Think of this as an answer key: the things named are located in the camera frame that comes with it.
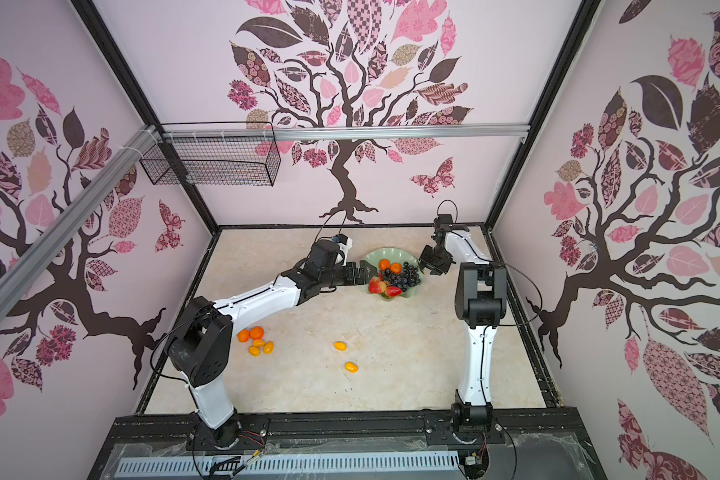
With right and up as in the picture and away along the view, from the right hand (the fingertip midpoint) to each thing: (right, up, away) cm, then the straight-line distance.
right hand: (427, 264), depth 103 cm
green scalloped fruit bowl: (-11, +3, +2) cm, 11 cm away
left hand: (-21, -2, -16) cm, 27 cm away
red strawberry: (-19, -7, -9) cm, 22 cm away
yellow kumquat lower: (-26, -29, -20) cm, 44 cm away
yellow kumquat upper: (-29, -24, -16) cm, 41 cm away
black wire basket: (-84, +42, +18) cm, 96 cm away
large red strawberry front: (-13, -9, -9) cm, 18 cm away
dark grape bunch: (-9, -5, -9) cm, 14 cm away
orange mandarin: (-11, -2, 0) cm, 11 cm away
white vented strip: (-58, -49, -31) cm, 82 cm away
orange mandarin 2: (-15, 0, 0) cm, 15 cm away
